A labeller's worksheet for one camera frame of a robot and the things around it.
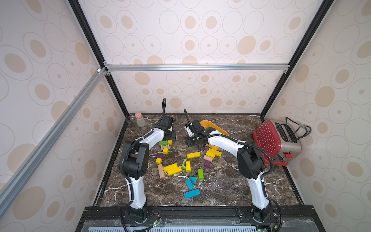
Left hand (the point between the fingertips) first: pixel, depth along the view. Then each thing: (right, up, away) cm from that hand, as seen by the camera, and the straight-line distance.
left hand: (175, 132), depth 99 cm
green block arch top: (-8, -7, +2) cm, 11 cm away
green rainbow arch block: (+6, -21, -9) cm, 23 cm away
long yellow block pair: (-1, -23, -9) cm, 24 cm away
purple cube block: (+21, -20, -7) cm, 30 cm away
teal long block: (+11, -33, -19) cm, 39 cm away
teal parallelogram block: (+10, -30, -15) cm, 35 cm away
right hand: (+12, -5, -3) cm, 13 cm away
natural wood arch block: (-9, -10, -2) cm, 13 cm away
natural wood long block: (-7, -24, -11) cm, 27 cm away
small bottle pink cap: (-27, +9, +10) cm, 30 cm away
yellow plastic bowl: (+23, +6, +11) cm, 26 cm away
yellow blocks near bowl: (+25, -14, -3) cm, 29 cm away
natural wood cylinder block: (+22, -16, -5) cm, 28 cm away
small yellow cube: (-10, -18, -7) cm, 22 cm away
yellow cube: (-6, -12, -3) cm, 14 cm away
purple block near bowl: (+18, -10, +1) cm, 20 cm away
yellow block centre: (+9, -20, -10) cm, 25 cm away
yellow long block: (+13, -15, -3) cm, 20 cm away
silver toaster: (+67, -8, -18) cm, 70 cm away
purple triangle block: (-9, -15, -5) cm, 18 cm away
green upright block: (+16, -25, -12) cm, 32 cm away
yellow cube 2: (-3, -7, +2) cm, 8 cm away
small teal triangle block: (+12, -26, -15) cm, 32 cm away
